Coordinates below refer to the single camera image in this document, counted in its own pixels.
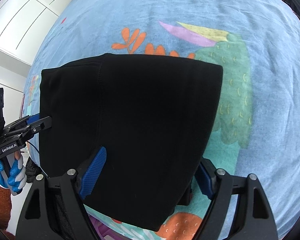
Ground black pants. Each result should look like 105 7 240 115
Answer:
39 54 223 231

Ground purple plastic basket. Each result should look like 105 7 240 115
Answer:
89 215 122 240

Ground blue patterned bed sheet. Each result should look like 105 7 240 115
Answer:
22 0 300 239

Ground white wardrobe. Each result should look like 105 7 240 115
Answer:
0 0 72 65

